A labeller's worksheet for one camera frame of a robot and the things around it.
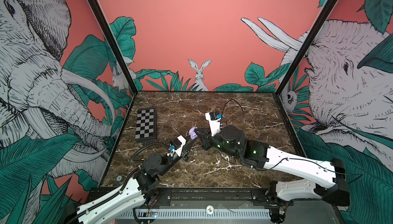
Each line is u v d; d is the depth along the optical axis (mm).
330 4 747
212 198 759
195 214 703
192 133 642
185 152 601
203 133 581
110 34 878
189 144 669
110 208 476
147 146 456
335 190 393
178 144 538
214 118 537
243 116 1071
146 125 971
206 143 542
